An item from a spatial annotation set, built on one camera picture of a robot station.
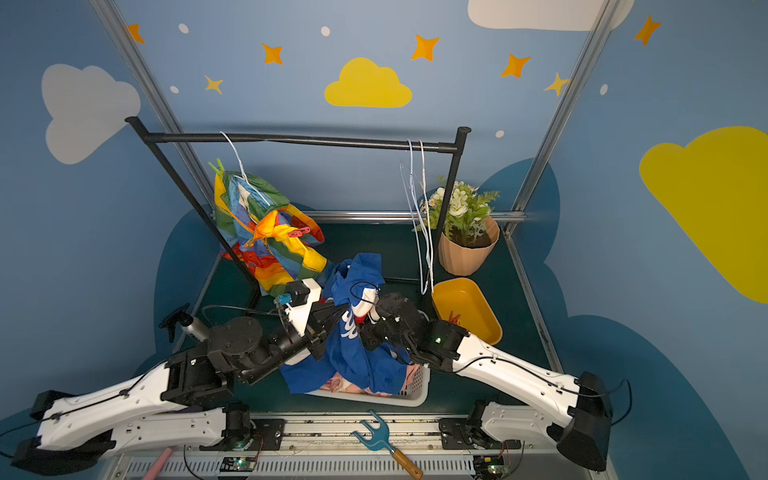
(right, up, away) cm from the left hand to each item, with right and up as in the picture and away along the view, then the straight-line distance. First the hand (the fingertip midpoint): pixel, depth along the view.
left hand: (350, 306), depth 55 cm
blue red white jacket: (-2, -14, +10) cm, 17 cm away
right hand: (+1, -5, +17) cm, 18 cm away
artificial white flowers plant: (+32, +24, +33) cm, 51 cm away
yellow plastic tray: (+33, -7, +46) cm, 57 cm away
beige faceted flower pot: (+32, +8, +42) cm, 53 cm away
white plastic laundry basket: (+14, -28, +25) cm, 41 cm away
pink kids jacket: (-6, -23, +18) cm, 30 cm away
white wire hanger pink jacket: (+19, +23, +34) cm, 45 cm away
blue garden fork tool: (+5, -37, +18) cm, 41 cm away
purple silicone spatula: (-48, -41, +14) cm, 64 cm away
